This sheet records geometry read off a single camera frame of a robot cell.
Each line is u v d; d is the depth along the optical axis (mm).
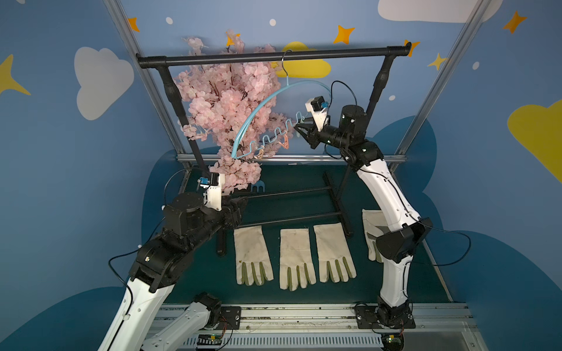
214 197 506
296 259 880
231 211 502
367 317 744
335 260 867
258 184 1143
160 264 373
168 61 481
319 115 615
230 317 737
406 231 485
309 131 639
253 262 863
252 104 823
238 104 720
